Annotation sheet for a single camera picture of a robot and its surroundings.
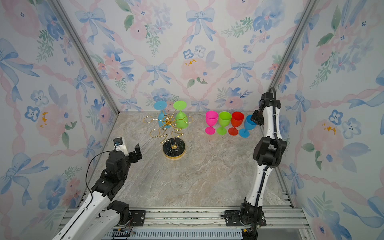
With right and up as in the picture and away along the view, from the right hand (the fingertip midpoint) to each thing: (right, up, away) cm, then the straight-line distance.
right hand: (257, 121), depth 95 cm
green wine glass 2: (-48, 0, -9) cm, 48 cm away
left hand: (-74, -13, -18) cm, 77 cm away
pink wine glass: (-29, +2, +3) cm, 29 cm away
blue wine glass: (-6, -2, -2) cm, 7 cm away
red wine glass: (-13, +1, 0) cm, 13 cm away
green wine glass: (-20, +2, +3) cm, 21 cm away
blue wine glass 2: (-58, +8, -12) cm, 60 cm away
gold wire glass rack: (-54, -17, +3) cm, 57 cm away
